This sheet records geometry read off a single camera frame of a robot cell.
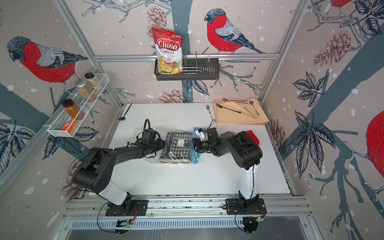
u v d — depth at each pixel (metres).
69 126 0.64
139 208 0.73
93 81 0.80
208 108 1.18
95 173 0.46
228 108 1.18
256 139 0.72
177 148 0.92
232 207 0.73
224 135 0.97
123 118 1.12
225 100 1.22
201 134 0.92
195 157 0.85
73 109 0.67
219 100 1.24
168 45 0.78
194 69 0.94
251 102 1.21
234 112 1.15
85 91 0.75
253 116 1.12
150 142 0.75
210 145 0.81
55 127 0.66
